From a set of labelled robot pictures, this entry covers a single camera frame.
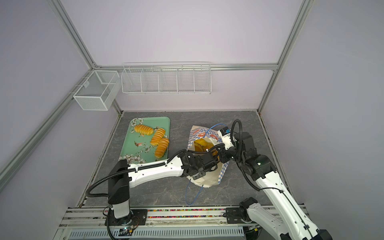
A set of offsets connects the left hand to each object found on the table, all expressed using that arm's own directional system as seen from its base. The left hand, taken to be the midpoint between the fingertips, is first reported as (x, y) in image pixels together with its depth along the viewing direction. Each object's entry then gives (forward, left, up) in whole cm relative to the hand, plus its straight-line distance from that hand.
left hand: (196, 167), depth 78 cm
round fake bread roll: (+17, -4, -5) cm, 18 cm away
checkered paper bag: (-3, -9, -7) cm, 12 cm away
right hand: (+4, -11, +12) cm, 17 cm away
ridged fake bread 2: (+18, +22, -8) cm, 30 cm away
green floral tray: (+27, +33, -11) cm, 44 cm away
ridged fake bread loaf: (+34, +36, -8) cm, 50 cm away
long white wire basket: (+56, +17, +18) cm, 61 cm away
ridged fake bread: (+27, +25, -8) cm, 38 cm away
